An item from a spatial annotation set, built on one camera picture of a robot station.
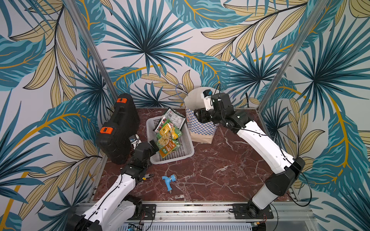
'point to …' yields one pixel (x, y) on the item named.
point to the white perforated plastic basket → (186, 150)
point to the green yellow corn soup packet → (168, 126)
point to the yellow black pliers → (147, 175)
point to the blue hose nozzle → (168, 181)
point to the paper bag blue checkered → (201, 132)
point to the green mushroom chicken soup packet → (166, 144)
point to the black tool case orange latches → (114, 138)
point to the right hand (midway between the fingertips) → (198, 112)
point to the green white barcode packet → (178, 120)
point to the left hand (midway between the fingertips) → (148, 145)
